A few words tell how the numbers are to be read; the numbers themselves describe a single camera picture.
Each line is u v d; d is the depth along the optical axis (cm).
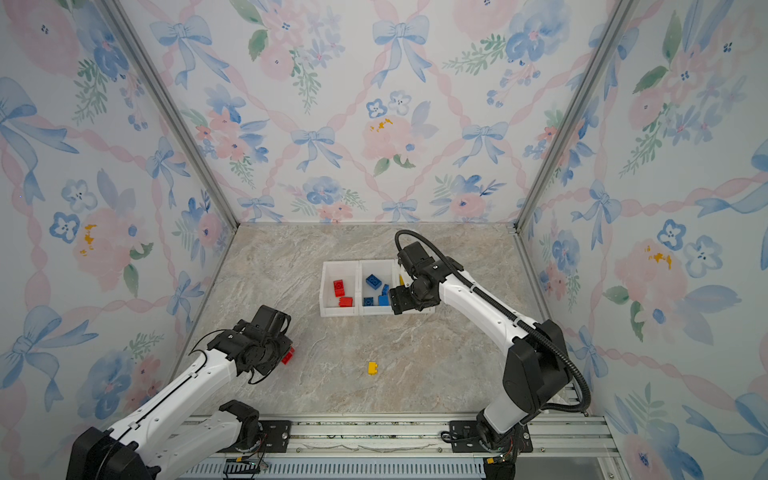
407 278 69
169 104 84
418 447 73
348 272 103
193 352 56
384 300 97
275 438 74
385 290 97
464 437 73
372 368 84
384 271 103
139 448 40
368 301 96
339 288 100
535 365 43
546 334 44
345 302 99
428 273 59
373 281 100
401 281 76
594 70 78
